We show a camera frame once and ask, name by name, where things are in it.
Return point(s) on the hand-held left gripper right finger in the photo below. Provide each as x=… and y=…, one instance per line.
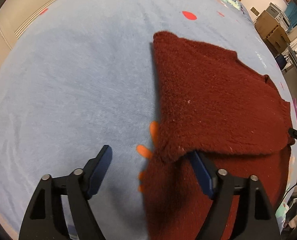
x=202, y=175

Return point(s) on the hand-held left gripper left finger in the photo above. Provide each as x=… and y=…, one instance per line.
x=101, y=172

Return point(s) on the dark red knit sweater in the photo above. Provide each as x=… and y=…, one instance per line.
x=213, y=92

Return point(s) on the dark blue bag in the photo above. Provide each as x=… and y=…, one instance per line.
x=281, y=63

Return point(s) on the printed blue blanket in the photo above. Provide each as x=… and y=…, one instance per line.
x=76, y=92

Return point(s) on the low wooden nightstand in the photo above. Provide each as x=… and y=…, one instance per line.
x=282, y=40

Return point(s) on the tall wooden dresser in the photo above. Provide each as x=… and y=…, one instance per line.
x=268, y=25

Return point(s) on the teal curtain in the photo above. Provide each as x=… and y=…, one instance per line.
x=294, y=13

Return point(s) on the grey printer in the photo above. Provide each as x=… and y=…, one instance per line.
x=278, y=15

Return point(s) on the wall socket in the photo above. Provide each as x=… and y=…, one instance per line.
x=254, y=11

